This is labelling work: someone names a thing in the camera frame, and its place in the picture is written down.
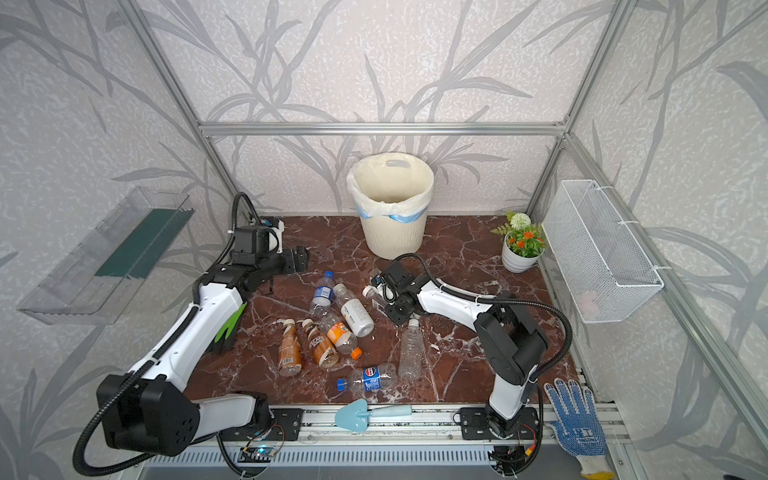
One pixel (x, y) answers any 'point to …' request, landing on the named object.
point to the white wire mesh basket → (603, 262)
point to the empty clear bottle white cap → (411, 352)
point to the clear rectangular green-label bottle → (377, 298)
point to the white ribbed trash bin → (388, 239)
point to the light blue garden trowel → (353, 414)
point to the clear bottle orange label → (338, 333)
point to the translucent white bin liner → (392, 185)
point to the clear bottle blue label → (323, 295)
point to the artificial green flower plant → (523, 238)
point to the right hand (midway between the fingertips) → (396, 301)
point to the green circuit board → (258, 454)
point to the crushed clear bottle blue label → (366, 379)
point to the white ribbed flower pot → (515, 262)
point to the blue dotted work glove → (579, 428)
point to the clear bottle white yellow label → (355, 315)
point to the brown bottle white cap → (290, 352)
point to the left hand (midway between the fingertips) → (298, 244)
